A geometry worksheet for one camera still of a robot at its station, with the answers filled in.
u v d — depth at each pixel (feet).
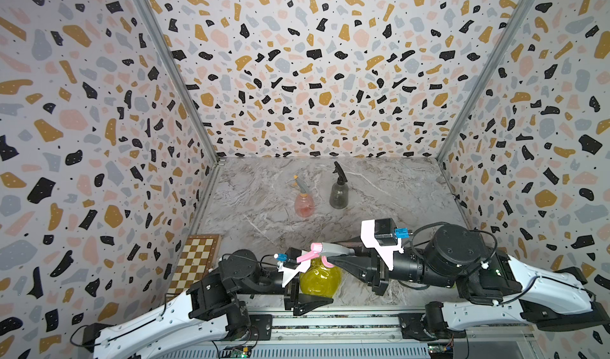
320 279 1.46
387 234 1.04
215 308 1.50
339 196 3.36
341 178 2.95
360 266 1.22
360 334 2.40
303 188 2.91
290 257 1.43
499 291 1.16
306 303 1.53
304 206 3.48
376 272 1.20
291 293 1.56
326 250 1.27
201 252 2.85
